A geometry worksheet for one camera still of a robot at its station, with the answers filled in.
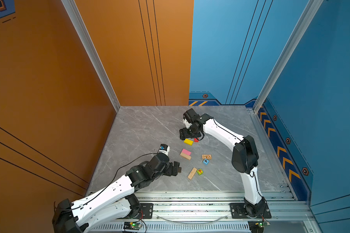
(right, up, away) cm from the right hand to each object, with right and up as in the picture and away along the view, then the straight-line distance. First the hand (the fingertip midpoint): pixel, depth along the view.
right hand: (184, 136), depth 92 cm
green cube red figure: (+9, -20, -7) cm, 23 cm away
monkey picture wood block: (+14, -13, 0) cm, 19 cm away
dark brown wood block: (-3, -20, -4) cm, 20 cm away
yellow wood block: (+3, -5, +8) cm, 9 cm away
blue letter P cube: (+13, -15, -2) cm, 20 cm away
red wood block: (+8, -4, +8) cm, 12 cm away
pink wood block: (+2, -10, +2) cm, 11 cm away
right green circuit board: (+35, -41, -22) cm, 58 cm away
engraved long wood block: (+4, -21, -7) cm, 23 cm away
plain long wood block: (+1, -13, +1) cm, 13 cm away
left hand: (-6, -12, -15) cm, 20 cm away
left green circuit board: (-26, -42, -21) cm, 54 cm away
